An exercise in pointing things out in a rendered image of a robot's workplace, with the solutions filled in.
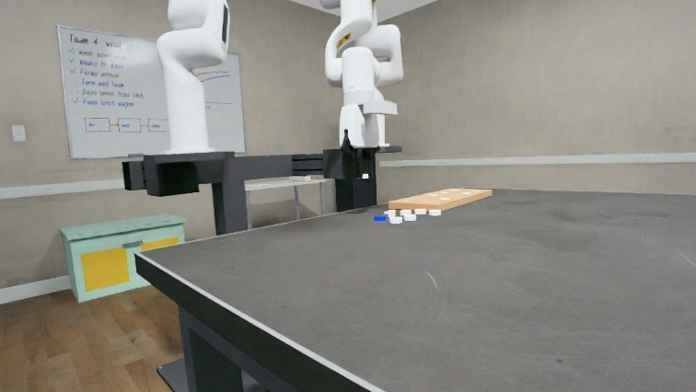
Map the beige tray with round pockets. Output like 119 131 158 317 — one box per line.
389 189 492 212

